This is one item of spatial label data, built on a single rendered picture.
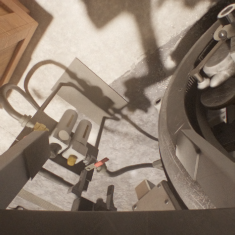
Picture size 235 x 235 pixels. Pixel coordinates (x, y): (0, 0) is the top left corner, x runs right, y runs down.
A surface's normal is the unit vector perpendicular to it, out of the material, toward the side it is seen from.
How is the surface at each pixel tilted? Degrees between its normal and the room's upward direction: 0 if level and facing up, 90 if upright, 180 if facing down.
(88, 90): 0
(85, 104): 0
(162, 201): 90
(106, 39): 0
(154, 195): 90
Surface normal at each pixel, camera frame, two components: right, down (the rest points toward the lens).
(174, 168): -0.89, -0.36
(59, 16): -0.11, 0.63
